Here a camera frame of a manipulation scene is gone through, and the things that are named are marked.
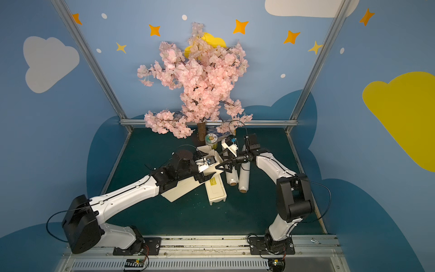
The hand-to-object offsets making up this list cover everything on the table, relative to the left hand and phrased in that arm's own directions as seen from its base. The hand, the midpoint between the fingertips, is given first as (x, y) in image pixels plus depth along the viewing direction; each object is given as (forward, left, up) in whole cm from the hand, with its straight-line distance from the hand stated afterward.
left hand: (210, 158), depth 78 cm
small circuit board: (-40, +32, -25) cm, 57 cm away
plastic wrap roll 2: (+2, -19, -19) cm, 27 cm away
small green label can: (+24, +1, -15) cm, 29 cm away
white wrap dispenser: (-9, -3, -15) cm, 18 cm away
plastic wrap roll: (+2, -12, -18) cm, 21 cm away
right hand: (+2, -5, -4) cm, 7 cm away
